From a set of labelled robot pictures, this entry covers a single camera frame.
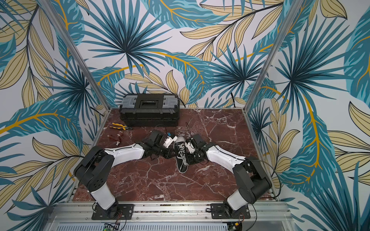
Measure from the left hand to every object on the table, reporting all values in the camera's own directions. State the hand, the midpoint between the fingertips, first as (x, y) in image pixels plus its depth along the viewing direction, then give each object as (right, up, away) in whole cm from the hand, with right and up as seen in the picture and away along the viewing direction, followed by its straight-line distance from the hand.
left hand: (177, 155), depth 87 cm
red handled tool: (-41, +8, +11) cm, 44 cm away
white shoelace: (+3, +1, +3) cm, 5 cm away
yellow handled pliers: (-40, +16, +20) cm, 48 cm away
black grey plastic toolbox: (-18, +28, +8) cm, 35 cm away
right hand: (+7, -3, +1) cm, 7 cm away
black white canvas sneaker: (+3, -7, -2) cm, 8 cm away
